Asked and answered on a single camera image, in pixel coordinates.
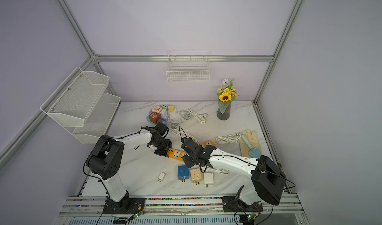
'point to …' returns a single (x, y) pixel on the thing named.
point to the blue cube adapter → (183, 173)
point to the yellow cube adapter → (171, 108)
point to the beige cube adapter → (196, 175)
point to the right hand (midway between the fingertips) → (190, 158)
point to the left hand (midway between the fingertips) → (172, 151)
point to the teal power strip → (148, 120)
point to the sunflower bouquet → (227, 93)
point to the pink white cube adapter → (157, 108)
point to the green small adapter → (165, 106)
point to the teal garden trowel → (254, 153)
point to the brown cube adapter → (154, 117)
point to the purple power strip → (165, 119)
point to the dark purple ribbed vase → (226, 115)
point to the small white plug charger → (161, 176)
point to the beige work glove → (252, 138)
